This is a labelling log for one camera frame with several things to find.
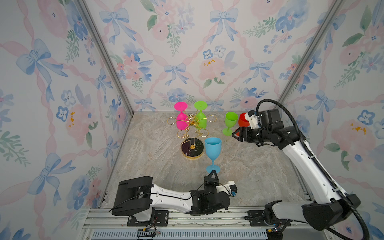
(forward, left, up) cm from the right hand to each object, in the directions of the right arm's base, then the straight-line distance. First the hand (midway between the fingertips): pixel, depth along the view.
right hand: (237, 134), depth 74 cm
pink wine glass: (+7, +27, +3) cm, 28 cm away
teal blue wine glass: (-8, +12, +1) cm, 15 cm away
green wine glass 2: (+20, -2, -11) cm, 23 cm away
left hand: (-14, +12, -11) cm, 21 cm away
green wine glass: (+14, +18, -4) cm, 23 cm away
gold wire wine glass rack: (+8, +23, -25) cm, 34 cm away
